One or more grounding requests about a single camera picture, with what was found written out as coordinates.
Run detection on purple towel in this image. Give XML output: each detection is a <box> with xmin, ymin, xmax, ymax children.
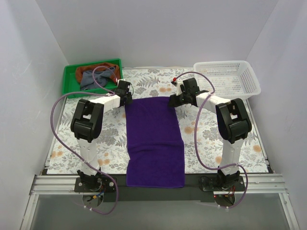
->
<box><xmin>125</xmin><ymin>97</ymin><xmax>185</xmax><ymax>188</ymax></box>

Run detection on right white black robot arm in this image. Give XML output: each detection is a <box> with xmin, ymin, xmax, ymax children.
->
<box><xmin>168</xmin><ymin>78</ymin><xmax>252</xmax><ymax>189</ymax></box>

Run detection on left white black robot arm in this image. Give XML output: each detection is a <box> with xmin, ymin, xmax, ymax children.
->
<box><xmin>71</xmin><ymin>80</ymin><xmax>132</xmax><ymax>192</ymax></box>

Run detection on orange brown towel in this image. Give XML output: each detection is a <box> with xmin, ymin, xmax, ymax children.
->
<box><xmin>75</xmin><ymin>62</ymin><xmax>121</xmax><ymax>87</ymax></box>

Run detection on grey blue towel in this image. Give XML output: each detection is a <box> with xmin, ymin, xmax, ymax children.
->
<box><xmin>80</xmin><ymin>67</ymin><xmax>115</xmax><ymax>91</ymax></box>

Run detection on white plastic basket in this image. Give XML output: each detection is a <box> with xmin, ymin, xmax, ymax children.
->
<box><xmin>193</xmin><ymin>60</ymin><xmax>261</xmax><ymax>100</ymax></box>

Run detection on green plastic tray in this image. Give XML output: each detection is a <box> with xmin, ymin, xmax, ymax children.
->
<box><xmin>62</xmin><ymin>58</ymin><xmax>123</xmax><ymax>98</ymax></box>

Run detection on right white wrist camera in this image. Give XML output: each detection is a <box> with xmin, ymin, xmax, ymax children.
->
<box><xmin>171</xmin><ymin>78</ymin><xmax>185</xmax><ymax>96</ymax></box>

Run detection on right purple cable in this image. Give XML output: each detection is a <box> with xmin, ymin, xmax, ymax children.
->
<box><xmin>171</xmin><ymin>71</ymin><xmax>248</xmax><ymax>210</ymax></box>

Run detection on purple cable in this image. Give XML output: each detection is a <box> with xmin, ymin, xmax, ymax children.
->
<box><xmin>171</xmin><ymin>71</ymin><xmax>248</xmax><ymax>210</ymax></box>
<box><xmin>50</xmin><ymin>66</ymin><xmax>120</xmax><ymax>215</ymax></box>

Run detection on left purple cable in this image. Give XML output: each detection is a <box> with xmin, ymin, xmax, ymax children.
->
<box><xmin>50</xmin><ymin>66</ymin><xmax>120</xmax><ymax>215</ymax></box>

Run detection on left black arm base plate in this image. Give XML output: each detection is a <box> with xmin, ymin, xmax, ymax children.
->
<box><xmin>74</xmin><ymin>177</ymin><xmax>116</xmax><ymax>193</ymax></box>

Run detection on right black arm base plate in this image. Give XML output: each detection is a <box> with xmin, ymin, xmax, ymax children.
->
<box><xmin>199</xmin><ymin>175</ymin><xmax>245</xmax><ymax>192</ymax></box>

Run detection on aluminium frame rail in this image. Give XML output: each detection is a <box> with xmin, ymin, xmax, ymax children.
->
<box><xmin>21</xmin><ymin>173</ymin><xmax>299</xmax><ymax>230</ymax></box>

